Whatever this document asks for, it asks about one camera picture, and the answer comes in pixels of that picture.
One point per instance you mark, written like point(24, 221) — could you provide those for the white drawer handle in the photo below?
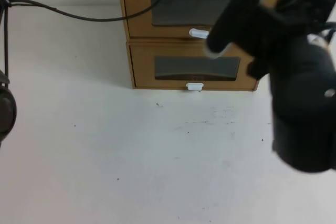
point(194, 86)
point(197, 33)

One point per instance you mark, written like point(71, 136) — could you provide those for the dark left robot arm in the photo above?
point(8, 103)

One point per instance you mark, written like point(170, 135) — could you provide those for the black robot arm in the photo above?
point(289, 43)

